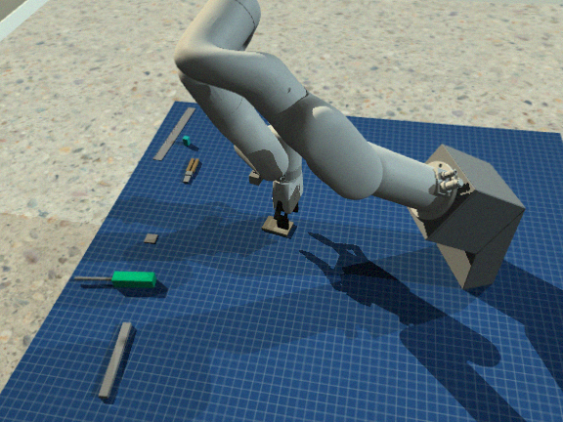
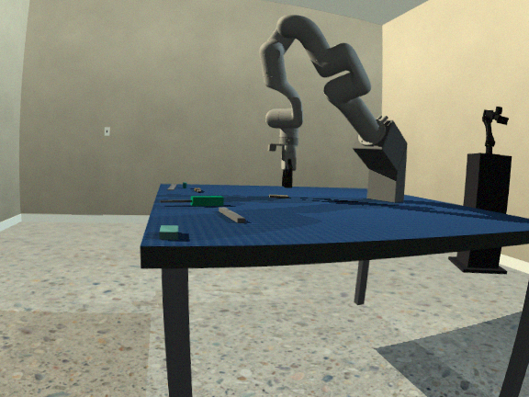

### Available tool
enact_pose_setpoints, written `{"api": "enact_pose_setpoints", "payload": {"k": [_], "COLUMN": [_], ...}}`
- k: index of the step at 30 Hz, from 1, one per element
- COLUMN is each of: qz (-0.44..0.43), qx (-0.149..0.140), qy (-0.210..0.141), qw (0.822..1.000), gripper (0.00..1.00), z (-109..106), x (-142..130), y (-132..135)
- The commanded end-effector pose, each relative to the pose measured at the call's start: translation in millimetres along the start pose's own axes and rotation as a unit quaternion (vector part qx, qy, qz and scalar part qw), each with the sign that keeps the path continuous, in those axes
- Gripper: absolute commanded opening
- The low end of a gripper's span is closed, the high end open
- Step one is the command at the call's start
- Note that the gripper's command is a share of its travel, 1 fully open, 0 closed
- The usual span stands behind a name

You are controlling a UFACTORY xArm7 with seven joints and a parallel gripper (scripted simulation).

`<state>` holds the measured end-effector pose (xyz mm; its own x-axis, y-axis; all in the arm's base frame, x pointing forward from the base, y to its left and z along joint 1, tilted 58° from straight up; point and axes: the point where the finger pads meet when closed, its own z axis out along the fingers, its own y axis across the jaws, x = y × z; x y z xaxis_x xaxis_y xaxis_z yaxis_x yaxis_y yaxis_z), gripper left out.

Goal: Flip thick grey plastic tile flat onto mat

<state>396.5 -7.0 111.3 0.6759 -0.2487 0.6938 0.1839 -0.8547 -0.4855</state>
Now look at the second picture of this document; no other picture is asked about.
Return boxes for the dark blue grid mat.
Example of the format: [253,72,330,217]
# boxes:
[141,185,529,246]

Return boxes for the pale green block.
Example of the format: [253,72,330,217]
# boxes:
[160,225,178,240]

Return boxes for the green-handled screwdriver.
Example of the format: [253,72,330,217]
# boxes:
[167,196,224,206]

